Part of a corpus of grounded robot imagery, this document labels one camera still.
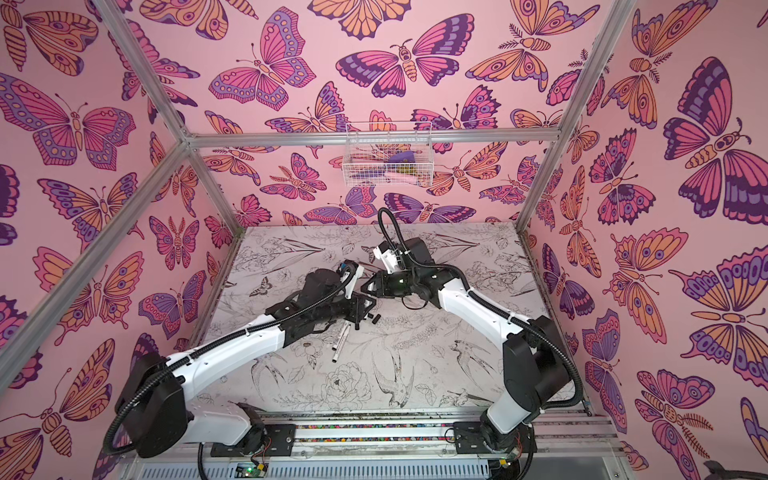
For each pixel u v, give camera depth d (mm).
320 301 556
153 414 410
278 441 740
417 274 648
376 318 939
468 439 730
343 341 898
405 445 732
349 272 688
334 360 872
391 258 757
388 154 961
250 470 720
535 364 438
